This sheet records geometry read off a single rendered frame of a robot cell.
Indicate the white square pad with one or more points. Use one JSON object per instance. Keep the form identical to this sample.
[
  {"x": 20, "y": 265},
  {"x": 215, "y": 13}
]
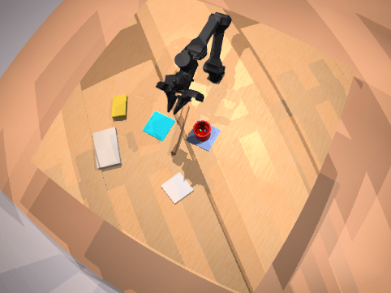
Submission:
[{"x": 177, "y": 188}]

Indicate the dark red cup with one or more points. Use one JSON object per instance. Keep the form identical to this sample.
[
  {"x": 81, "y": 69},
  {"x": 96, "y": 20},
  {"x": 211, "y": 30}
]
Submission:
[{"x": 204, "y": 135}]

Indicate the yellow rectangular block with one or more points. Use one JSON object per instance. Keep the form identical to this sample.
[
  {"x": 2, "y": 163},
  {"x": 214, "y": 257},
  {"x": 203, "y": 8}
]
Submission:
[{"x": 119, "y": 106}]

